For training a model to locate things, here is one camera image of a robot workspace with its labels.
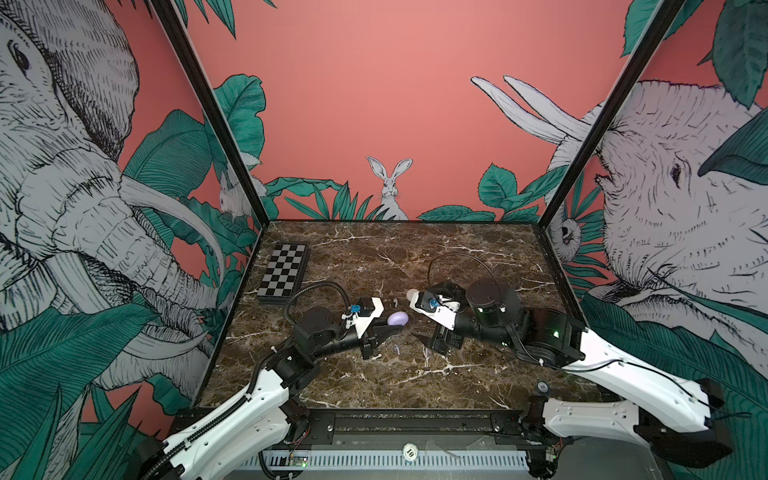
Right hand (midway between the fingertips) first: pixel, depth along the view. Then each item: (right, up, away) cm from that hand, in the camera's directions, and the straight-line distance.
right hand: (420, 308), depth 61 cm
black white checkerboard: (-43, +4, +40) cm, 59 cm away
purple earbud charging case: (-4, -3, +4) cm, 6 cm away
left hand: (-4, -4, +5) cm, 8 cm away
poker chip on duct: (-1, -37, +10) cm, 38 cm away
